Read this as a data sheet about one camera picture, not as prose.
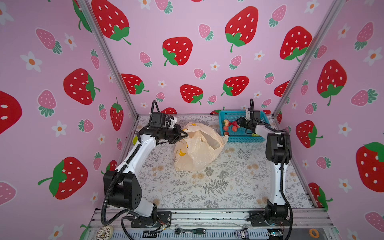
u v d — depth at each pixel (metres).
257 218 0.73
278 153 0.63
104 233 0.69
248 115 1.02
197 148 0.80
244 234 0.67
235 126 1.10
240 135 1.07
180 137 0.74
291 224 0.68
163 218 0.75
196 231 0.70
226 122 1.11
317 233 0.70
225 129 1.09
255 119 0.90
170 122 0.72
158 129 0.60
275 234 0.70
